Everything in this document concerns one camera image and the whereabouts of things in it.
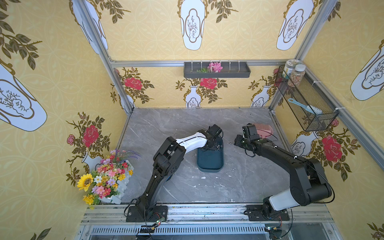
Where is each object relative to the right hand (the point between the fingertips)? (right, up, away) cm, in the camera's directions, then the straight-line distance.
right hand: (241, 138), depth 94 cm
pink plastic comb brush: (+8, +6, -13) cm, 16 cm away
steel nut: (-5, -3, +6) cm, 9 cm away
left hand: (-21, -4, +6) cm, 22 cm away
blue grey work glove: (-43, -20, -12) cm, 49 cm away
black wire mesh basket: (+38, +28, -6) cm, 47 cm away
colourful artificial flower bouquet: (-69, -17, -26) cm, 76 cm away
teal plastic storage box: (-20, -13, -2) cm, 24 cm away
